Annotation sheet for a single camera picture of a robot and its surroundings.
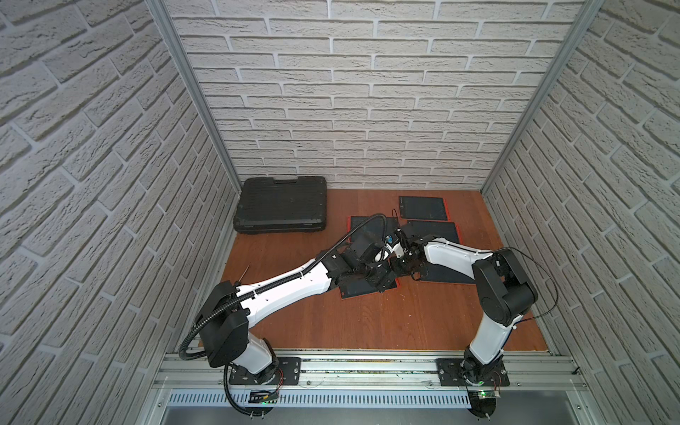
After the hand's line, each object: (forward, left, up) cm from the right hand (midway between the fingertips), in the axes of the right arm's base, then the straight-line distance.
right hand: (398, 271), depth 94 cm
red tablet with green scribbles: (+18, -22, 0) cm, 29 cm away
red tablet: (+30, -17, 0) cm, 34 cm away
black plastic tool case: (+29, +50, +7) cm, 59 cm away
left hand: (-6, +6, +17) cm, 19 cm away
